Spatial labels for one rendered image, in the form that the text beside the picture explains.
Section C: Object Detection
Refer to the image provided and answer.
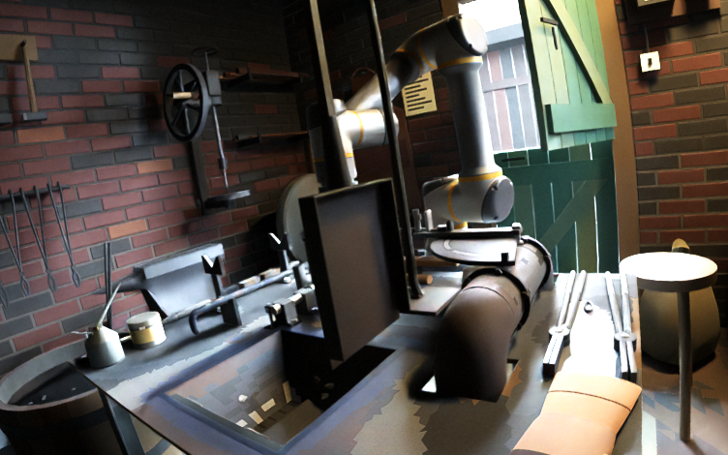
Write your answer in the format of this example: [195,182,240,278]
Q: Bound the green wooden door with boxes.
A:
[492,0,622,274]

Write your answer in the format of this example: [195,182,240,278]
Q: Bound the dark wall shelf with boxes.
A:
[234,129,310,148]
[218,65,310,88]

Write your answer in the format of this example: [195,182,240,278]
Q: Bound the cream paper notice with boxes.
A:
[401,71,440,119]

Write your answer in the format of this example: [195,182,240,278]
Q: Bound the dark flat hood panel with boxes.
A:
[298,178,410,363]

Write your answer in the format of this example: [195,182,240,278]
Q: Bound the cream round tin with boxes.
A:
[126,310,168,350]

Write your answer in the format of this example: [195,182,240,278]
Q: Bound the tan leather roll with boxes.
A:
[507,371,644,455]

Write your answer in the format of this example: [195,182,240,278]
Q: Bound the round wooden stool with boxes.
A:
[619,251,719,443]

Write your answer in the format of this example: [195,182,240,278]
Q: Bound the black wall tongs rail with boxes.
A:
[0,185,72,211]

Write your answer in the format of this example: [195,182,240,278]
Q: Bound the black wall post drill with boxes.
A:
[161,46,253,214]

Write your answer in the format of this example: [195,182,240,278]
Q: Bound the dark coal forge body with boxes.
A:
[78,253,645,455]

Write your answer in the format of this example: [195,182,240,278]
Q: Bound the grey flat tongs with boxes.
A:
[603,271,641,383]
[540,269,589,379]

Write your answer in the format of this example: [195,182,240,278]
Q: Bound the wooden hammer rack board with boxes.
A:
[0,31,41,63]

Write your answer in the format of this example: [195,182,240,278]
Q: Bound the grey round grindstone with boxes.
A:
[275,172,322,264]

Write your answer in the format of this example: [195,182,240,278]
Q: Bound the dark anvil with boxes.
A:
[115,242,228,321]

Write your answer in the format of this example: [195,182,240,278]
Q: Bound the brown round flue pipe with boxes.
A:
[432,236,555,403]

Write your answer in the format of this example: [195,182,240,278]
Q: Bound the dark round damper plate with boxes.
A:
[412,222,525,267]

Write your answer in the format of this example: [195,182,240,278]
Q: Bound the dark wall box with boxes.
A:
[622,0,722,28]

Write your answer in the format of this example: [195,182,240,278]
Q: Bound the dark round quench tub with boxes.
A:
[0,344,126,455]

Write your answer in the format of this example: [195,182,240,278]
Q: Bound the grey oil can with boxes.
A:
[73,281,127,371]

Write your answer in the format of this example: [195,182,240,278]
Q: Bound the thin black upright rod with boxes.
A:
[103,242,114,313]

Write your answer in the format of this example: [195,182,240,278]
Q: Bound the black poker rack stand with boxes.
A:
[201,253,245,327]

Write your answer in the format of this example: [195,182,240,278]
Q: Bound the black long poker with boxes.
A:
[187,267,300,336]

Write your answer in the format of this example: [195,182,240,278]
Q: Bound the beige sack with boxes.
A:
[637,238,723,369]

